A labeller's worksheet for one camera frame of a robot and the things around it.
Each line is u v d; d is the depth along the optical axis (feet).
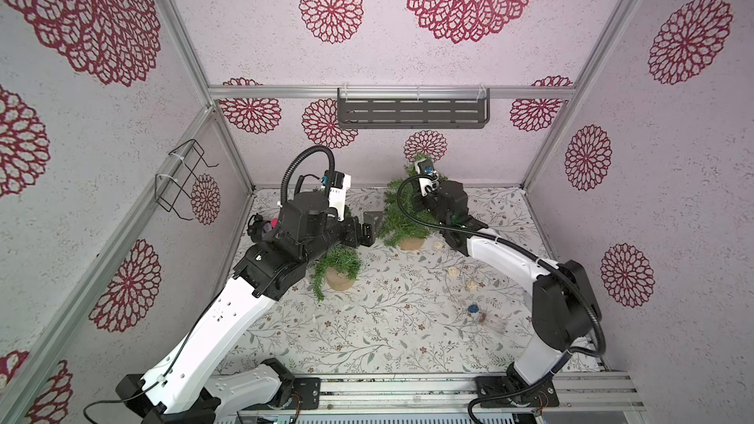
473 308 2.85
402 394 2.47
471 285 3.01
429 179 2.33
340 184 1.76
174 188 2.50
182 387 1.19
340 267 2.45
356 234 1.79
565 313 1.51
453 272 3.11
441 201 2.20
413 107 3.07
